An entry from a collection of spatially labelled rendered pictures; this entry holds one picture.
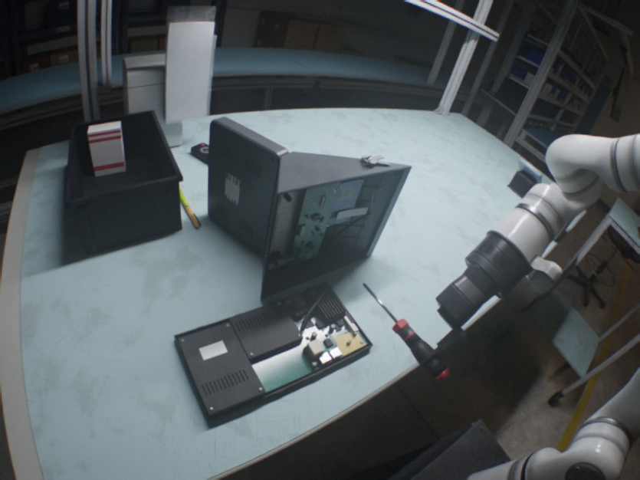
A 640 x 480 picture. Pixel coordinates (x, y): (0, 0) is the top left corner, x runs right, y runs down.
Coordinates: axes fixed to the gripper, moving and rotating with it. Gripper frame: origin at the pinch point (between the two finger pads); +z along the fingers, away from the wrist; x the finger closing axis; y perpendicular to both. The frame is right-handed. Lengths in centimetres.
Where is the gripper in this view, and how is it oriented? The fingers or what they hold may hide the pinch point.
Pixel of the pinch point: (422, 363)
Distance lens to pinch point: 43.0
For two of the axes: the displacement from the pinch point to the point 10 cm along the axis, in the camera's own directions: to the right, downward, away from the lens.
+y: -5.6, -6.6, 5.1
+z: -7.3, 6.8, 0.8
